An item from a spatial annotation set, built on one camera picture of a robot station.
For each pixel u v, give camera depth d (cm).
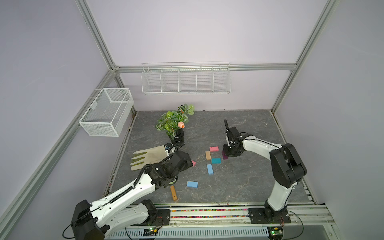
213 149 99
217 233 158
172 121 79
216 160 94
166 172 55
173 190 81
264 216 72
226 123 87
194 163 91
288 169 49
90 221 38
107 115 83
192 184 83
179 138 96
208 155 95
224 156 94
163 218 74
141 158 94
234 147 71
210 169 89
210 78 104
